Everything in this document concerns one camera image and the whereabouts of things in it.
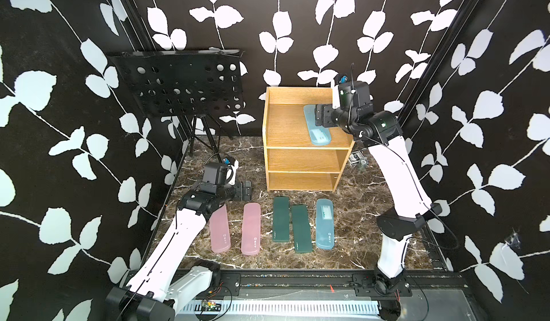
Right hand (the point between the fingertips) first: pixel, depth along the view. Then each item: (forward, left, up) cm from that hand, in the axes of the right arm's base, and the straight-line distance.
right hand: (324, 104), depth 69 cm
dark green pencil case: (-24, +14, -45) cm, 53 cm away
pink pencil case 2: (-26, +27, -44) cm, 57 cm away
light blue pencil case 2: (-3, 0, -11) cm, 12 cm away
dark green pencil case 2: (-26, +6, -44) cm, 51 cm away
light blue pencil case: (-22, -4, -44) cm, 50 cm away
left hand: (-15, +28, -24) cm, 40 cm away
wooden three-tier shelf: (-3, +9, -27) cm, 29 cm away
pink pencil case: (-26, +40, -44) cm, 65 cm away
